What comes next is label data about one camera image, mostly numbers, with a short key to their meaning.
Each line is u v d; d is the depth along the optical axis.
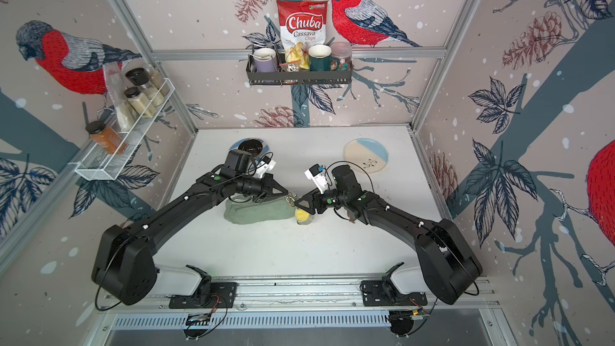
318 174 0.73
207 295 0.68
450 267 0.42
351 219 0.90
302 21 0.78
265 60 0.80
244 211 0.78
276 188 0.76
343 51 0.85
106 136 0.67
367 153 1.10
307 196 0.79
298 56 0.85
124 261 0.41
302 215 0.80
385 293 0.65
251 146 1.07
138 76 0.79
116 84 0.72
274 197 0.73
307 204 0.76
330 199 0.71
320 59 0.80
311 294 0.75
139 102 0.76
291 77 0.87
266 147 1.11
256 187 0.70
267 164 0.77
